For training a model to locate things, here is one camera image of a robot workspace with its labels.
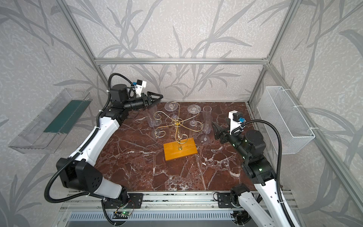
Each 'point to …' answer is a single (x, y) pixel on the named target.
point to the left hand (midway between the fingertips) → (162, 95)
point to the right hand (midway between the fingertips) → (220, 116)
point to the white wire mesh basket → (275, 106)
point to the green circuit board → (126, 213)
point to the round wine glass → (207, 110)
